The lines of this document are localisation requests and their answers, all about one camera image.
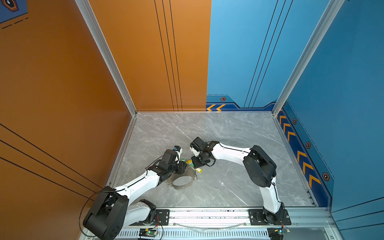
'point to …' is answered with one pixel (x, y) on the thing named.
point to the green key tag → (183, 159)
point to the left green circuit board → (148, 232)
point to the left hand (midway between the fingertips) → (183, 162)
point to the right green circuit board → (277, 233)
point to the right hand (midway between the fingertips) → (193, 165)
